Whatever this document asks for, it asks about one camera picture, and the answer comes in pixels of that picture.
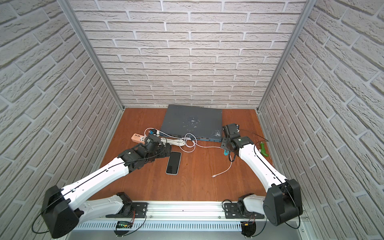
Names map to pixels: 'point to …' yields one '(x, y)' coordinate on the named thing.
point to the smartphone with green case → (173, 163)
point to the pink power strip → (135, 137)
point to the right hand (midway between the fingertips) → (224, 142)
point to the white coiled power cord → (178, 142)
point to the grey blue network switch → (200, 123)
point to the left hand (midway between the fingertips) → (164, 143)
